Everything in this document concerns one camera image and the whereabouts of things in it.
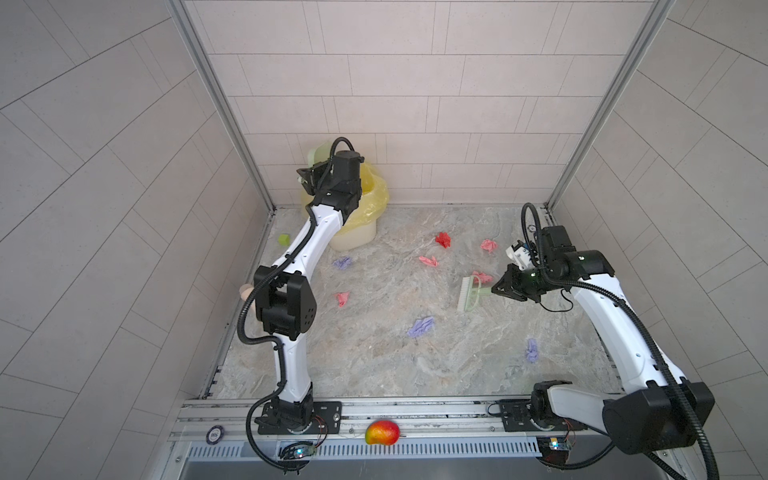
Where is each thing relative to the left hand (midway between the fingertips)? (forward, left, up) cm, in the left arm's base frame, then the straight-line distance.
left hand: (300, 163), depth 78 cm
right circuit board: (-59, -62, -35) cm, 93 cm away
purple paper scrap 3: (-38, -63, -34) cm, 81 cm away
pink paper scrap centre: (-9, -37, -34) cm, 51 cm away
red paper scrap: (+1, -43, -35) cm, 55 cm away
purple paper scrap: (-11, -8, -33) cm, 35 cm away
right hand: (-27, -49, -16) cm, 59 cm away
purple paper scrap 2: (-31, -33, -34) cm, 56 cm away
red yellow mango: (-56, -23, -30) cm, 68 cm away
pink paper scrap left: (-22, -9, -35) cm, 42 cm away
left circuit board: (-60, -4, -32) cm, 68 cm away
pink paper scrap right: (-14, -54, -35) cm, 65 cm away
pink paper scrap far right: (-3, -58, -33) cm, 66 cm away
